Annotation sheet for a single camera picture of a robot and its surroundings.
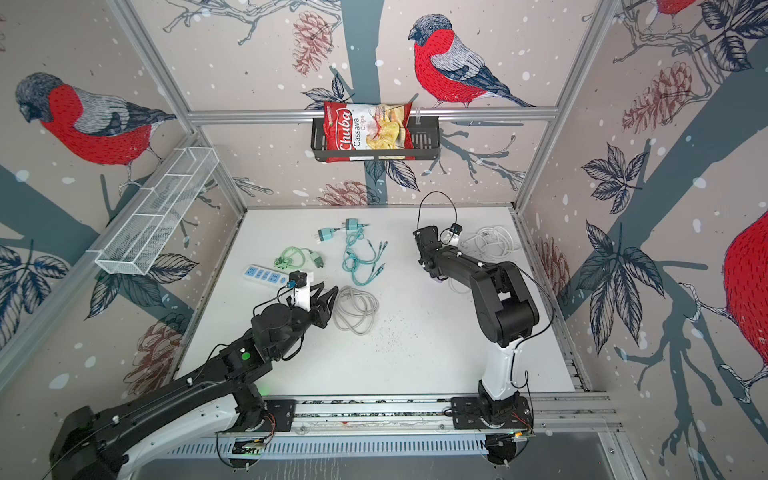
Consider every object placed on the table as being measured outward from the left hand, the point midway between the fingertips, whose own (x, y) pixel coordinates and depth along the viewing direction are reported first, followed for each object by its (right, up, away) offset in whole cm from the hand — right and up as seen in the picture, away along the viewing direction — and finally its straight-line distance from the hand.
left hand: (329, 288), depth 73 cm
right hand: (+34, +4, +26) cm, 43 cm away
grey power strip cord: (+4, -11, +19) cm, 23 cm away
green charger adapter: (-10, +5, +28) cm, 30 cm away
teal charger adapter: (0, +17, +40) cm, 44 cm away
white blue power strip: (-27, 0, +25) cm, 36 cm away
